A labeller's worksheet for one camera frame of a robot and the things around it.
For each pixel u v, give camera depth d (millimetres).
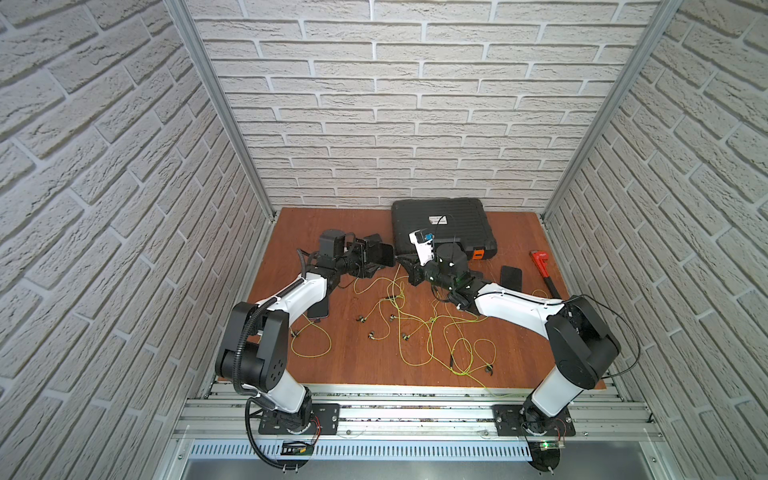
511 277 1018
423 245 736
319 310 915
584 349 458
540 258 1055
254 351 448
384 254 946
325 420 739
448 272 678
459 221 1098
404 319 914
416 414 761
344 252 743
